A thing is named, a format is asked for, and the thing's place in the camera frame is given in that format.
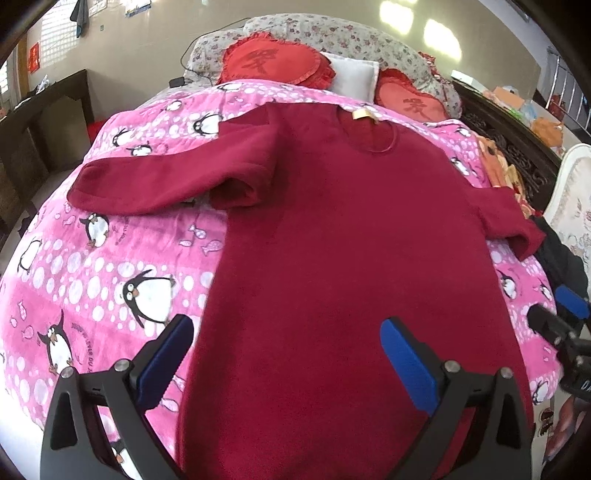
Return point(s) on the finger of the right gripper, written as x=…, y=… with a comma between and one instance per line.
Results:
x=552, y=328
x=571, y=305

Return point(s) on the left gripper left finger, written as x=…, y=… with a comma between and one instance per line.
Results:
x=75, y=444

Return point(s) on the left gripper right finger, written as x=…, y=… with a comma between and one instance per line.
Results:
x=497, y=444

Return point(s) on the dark red long-sleeve sweater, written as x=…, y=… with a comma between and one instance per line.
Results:
x=334, y=225

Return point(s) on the person's right hand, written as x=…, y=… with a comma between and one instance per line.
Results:
x=571, y=415

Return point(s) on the black garment on chair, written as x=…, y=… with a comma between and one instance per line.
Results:
x=560, y=264

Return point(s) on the white floral upholstered chair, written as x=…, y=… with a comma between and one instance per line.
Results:
x=569, y=209

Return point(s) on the orange patterned cloth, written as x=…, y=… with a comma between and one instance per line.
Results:
x=501, y=174

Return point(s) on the pink penguin print blanket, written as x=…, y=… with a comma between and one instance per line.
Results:
x=61, y=291

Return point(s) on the metal stair railing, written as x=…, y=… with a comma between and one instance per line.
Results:
x=563, y=97

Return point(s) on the right red heart pillow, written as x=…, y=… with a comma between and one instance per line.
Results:
x=396, y=92

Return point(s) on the red heart pillow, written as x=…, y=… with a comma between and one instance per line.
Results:
x=396, y=92
x=263, y=57

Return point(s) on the white square pillow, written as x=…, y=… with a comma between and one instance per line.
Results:
x=354, y=78

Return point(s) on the floral padded headboard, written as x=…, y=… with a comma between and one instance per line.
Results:
x=326, y=34

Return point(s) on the dark wooden side cabinet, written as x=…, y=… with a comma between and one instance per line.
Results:
x=46, y=134

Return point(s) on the left red heart pillow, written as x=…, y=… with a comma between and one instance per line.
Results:
x=263, y=57

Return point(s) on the dark carved wooden bed frame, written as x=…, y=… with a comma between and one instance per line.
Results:
x=537, y=163

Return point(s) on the dark hanging garment on wall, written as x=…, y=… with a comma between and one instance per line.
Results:
x=80, y=17

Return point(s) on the wall calendar poster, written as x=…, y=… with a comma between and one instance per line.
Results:
x=134, y=7

